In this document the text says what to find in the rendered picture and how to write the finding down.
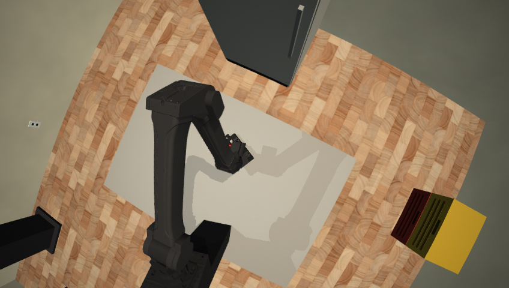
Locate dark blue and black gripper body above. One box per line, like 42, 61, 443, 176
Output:
239, 154, 249, 169

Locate black power strip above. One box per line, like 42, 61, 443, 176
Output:
226, 133, 254, 163

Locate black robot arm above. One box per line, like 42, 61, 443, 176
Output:
143, 80, 246, 288

